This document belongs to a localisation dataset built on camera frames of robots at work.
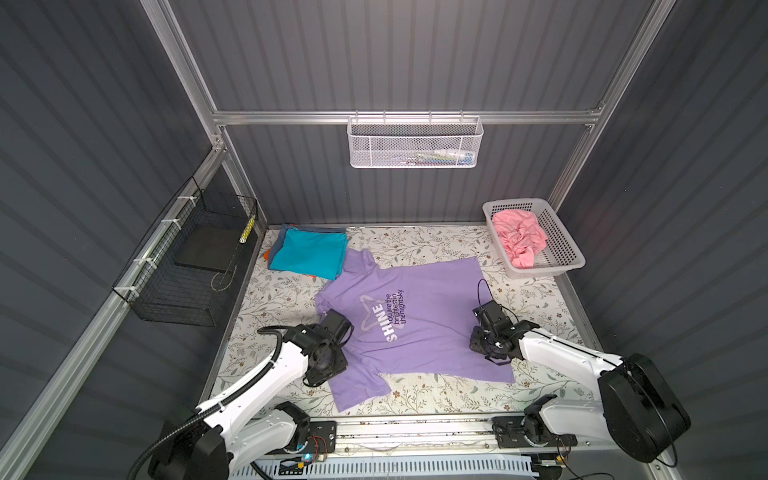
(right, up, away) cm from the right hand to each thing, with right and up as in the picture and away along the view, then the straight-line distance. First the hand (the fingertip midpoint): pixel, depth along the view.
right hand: (479, 344), depth 89 cm
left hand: (-41, -4, -9) cm, 42 cm away
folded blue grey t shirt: (-55, +37, +26) cm, 71 cm away
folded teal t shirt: (-53, +28, +18) cm, 63 cm away
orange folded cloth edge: (-73, +27, +20) cm, 81 cm away
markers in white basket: (-12, +58, +5) cm, 60 cm away
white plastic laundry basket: (+34, +28, +16) cm, 46 cm away
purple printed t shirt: (-20, +5, +5) cm, 21 cm away
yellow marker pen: (-67, +34, -7) cm, 75 cm away
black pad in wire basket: (-73, +29, -14) cm, 80 cm away
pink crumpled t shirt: (+23, +35, +22) cm, 47 cm away
